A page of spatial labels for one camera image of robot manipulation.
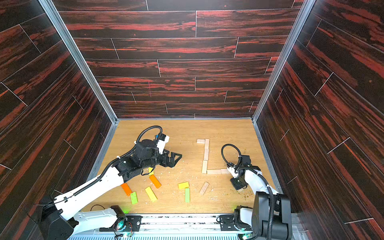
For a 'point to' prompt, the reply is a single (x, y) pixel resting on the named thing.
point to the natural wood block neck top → (207, 144)
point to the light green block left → (134, 198)
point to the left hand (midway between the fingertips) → (176, 154)
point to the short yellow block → (183, 185)
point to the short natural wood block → (199, 140)
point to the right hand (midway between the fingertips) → (243, 182)
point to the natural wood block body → (204, 167)
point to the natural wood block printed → (204, 188)
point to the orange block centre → (156, 182)
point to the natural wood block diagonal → (215, 171)
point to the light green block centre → (187, 195)
